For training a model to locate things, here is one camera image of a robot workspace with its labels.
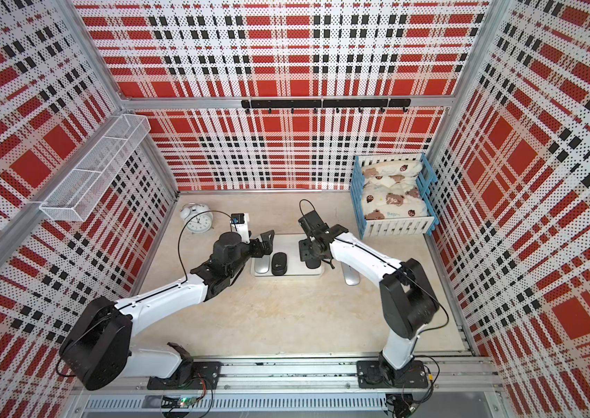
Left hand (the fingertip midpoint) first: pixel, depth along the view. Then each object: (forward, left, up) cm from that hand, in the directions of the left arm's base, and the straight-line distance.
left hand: (266, 231), depth 85 cm
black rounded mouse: (-4, -3, -15) cm, 16 cm away
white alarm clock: (+13, +30, -9) cm, 34 cm away
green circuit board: (-46, +19, -16) cm, 52 cm away
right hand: (-3, -16, -7) cm, 18 cm away
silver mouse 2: (-7, -30, -18) cm, 36 cm away
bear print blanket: (+24, -50, -9) cm, 56 cm away
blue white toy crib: (+11, -48, -13) cm, 51 cm away
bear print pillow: (+32, -43, -1) cm, 54 cm away
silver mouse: (-4, +4, -16) cm, 17 cm away
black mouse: (-8, -16, -8) cm, 19 cm away
